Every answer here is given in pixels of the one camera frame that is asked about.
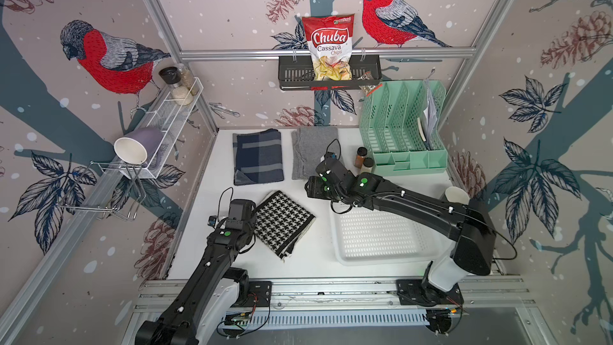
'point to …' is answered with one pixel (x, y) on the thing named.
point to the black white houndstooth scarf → (279, 222)
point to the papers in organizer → (428, 120)
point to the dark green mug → (456, 195)
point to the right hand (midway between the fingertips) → (310, 187)
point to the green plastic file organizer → (400, 122)
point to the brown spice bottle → (361, 154)
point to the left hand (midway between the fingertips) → (257, 210)
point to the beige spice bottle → (367, 164)
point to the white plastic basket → (364, 236)
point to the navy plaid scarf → (258, 157)
